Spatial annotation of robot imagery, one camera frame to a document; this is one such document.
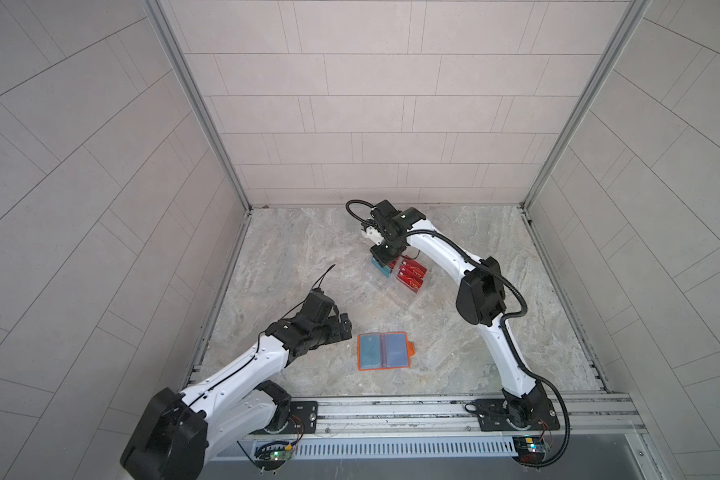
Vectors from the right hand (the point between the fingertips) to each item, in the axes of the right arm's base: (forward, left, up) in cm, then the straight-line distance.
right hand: (377, 259), depth 94 cm
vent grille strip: (-48, -3, -8) cm, 49 cm away
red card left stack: (-3, -5, +1) cm, 6 cm away
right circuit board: (-50, -32, -9) cm, 60 cm away
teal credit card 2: (-4, -2, 0) cm, 4 cm away
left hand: (-20, +10, -3) cm, 22 cm away
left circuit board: (-49, +26, -5) cm, 55 cm away
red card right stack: (-7, -10, +1) cm, 12 cm away
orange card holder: (-26, 0, -6) cm, 27 cm away
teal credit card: (-26, +4, -6) cm, 27 cm away
